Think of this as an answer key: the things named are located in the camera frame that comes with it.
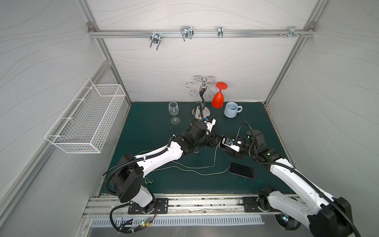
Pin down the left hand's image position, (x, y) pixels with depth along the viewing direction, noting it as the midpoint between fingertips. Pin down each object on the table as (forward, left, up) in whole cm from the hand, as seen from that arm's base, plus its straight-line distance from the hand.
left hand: (217, 137), depth 76 cm
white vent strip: (-36, +37, -20) cm, 55 cm away
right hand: (+1, -8, -5) cm, 10 cm away
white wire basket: (-2, +64, +11) cm, 65 cm away
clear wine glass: (+26, +27, -6) cm, 38 cm away
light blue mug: (+33, -15, -14) cm, 39 cm away
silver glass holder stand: (+36, +7, -19) cm, 41 cm away
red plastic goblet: (+30, -3, -1) cm, 30 cm away
